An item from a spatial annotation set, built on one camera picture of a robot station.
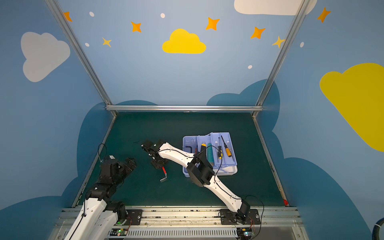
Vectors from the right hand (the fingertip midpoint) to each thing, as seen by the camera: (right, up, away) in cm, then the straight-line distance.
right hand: (161, 164), depth 92 cm
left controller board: (-16, -27, -22) cm, 38 cm away
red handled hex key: (+3, -5, -2) cm, 6 cm away
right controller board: (+45, -28, -21) cm, 57 cm away
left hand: (-13, +3, -11) cm, 17 cm away
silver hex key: (+19, +9, +9) cm, 22 cm away
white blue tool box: (+38, +1, -10) cm, 40 cm away
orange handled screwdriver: (+41, +9, -7) cm, 43 cm away
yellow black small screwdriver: (+36, +8, -7) cm, 38 cm away
